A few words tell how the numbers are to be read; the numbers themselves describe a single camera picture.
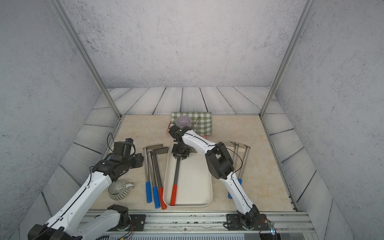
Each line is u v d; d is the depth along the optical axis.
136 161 0.72
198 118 1.18
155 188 0.83
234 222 0.73
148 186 0.85
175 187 0.83
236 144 0.99
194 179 0.87
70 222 0.40
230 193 0.65
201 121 1.16
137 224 0.73
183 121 1.12
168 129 1.12
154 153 0.96
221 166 0.59
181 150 0.83
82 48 0.84
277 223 0.74
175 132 0.75
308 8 0.71
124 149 0.61
